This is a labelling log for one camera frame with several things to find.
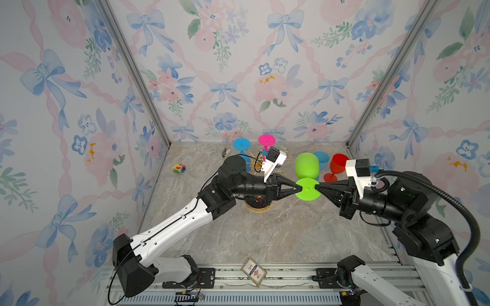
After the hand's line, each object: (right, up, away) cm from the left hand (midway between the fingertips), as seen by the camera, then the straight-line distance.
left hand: (300, 190), depth 52 cm
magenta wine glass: (-6, +17, +28) cm, 33 cm away
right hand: (+5, +2, 0) cm, 5 cm away
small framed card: (-12, -35, +23) cm, 44 cm away
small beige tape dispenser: (-27, +14, +62) cm, 69 cm away
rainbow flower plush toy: (-53, +4, +55) cm, 76 cm away
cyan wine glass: (-17, +15, +27) cm, 35 cm away
